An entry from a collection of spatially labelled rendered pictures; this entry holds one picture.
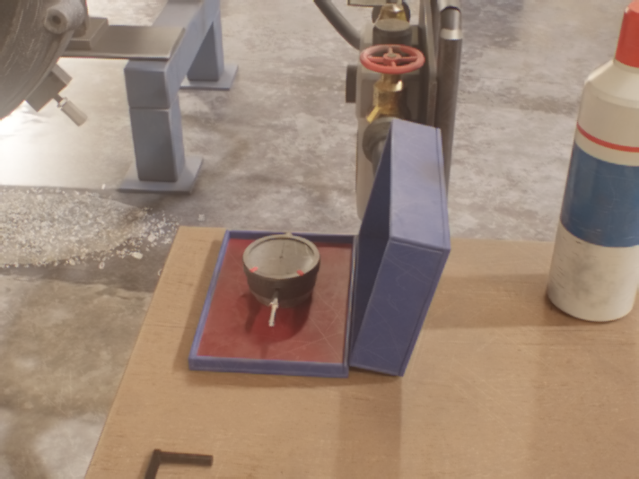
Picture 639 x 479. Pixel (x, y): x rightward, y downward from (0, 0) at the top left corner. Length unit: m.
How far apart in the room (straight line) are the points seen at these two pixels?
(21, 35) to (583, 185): 0.88
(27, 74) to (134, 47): 0.41
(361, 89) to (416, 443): 0.59
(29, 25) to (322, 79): 1.04
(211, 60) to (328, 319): 1.54
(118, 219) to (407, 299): 1.15
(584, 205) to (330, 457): 0.24
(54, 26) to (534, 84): 1.28
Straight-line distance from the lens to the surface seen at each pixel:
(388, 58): 0.99
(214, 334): 0.63
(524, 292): 0.69
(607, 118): 0.59
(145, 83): 1.65
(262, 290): 0.64
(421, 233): 0.54
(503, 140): 1.93
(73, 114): 1.48
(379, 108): 1.01
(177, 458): 0.55
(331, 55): 2.32
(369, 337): 0.58
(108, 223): 1.65
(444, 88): 0.95
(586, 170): 0.61
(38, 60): 1.33
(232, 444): 0.56
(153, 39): 1.74
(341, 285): 0.67
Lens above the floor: 0.88
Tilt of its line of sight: 34 degrees down
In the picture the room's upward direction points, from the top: straight up
